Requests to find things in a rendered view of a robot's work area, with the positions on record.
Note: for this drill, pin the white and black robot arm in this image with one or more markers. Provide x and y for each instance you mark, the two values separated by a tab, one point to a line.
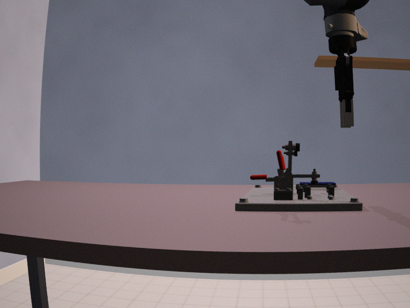
339	17

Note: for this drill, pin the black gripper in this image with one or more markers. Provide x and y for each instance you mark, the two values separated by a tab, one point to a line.
343	46

